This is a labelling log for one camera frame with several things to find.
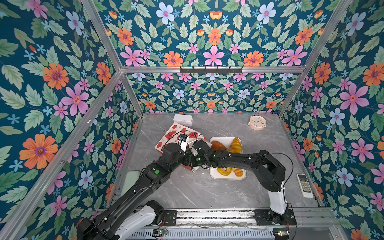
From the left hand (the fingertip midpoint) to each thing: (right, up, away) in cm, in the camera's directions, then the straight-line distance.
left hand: (193, 146), depth 73 cm
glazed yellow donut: (+18, -17, +13) cm, 27 cm away
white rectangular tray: (+12, -18, +14) cm, 26 cm away
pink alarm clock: (+46, +13, +38) cm, 61 cm away
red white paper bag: (-14, +4, +14) cm, 20 cm away
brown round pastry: (+14, -2, +21) cm, 26 cm away
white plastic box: (-10, +16, +38) cm, 42 cm away
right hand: (-6, -10, +12) cm, 16 cm away
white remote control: (+62, -23, +9) cm, 67 cm away
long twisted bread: (+27, -3, +24) cm, 37 cm away
